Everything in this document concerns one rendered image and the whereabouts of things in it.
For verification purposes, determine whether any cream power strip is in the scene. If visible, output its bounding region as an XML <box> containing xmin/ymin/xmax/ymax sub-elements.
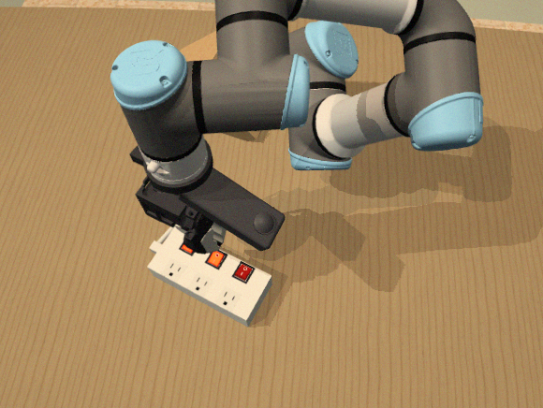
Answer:
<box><xmin>147</xmin><ymin>227</ymin><xmax>272</xmax><ymax>327</ymax></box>

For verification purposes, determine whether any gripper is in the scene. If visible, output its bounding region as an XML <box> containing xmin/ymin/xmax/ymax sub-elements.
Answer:
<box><xmin>129</xmin><ymin>140</ymin><xmax>226</xmax><ymax>255</ymax></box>

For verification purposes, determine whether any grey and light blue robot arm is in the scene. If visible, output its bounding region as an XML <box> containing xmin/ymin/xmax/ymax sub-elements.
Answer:
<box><xmin>110</xmin><ymin>0</ymin><xmax>483</xmax><ymax>251</ymax></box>

